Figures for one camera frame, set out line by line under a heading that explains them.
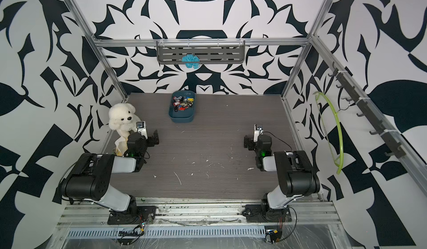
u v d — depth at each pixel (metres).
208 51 0.94
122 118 0.87
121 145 0.89
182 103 1.14
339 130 0.66
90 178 0.45
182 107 1.12
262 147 0.74
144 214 0.75
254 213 0.74
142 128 0.81
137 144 0.72
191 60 0.91
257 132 0.83
